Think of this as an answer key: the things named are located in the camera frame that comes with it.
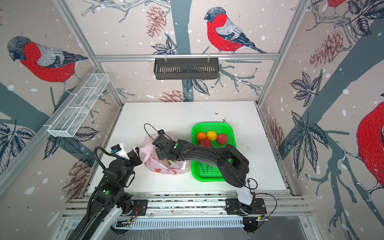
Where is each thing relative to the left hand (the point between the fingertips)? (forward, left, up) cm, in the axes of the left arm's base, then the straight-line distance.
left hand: (138, 148), depth 77 cm
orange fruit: (+13, -34, -9) cm, 38 cm away
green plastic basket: (-7, -34, -17) cm, 39 cm away
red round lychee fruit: (+11, -47, -11) cm, 50 cm away
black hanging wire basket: (+58, -24, +11) cm, 64 cm away
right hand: (+2, -11, -8) cm, 14 cm away
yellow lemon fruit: (+14, -41, -11) cm, 45 cm away
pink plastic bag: (-3, -7, 0) cm, 7 cm away
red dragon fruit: (+8, -37, -8) cm, 38 cm away
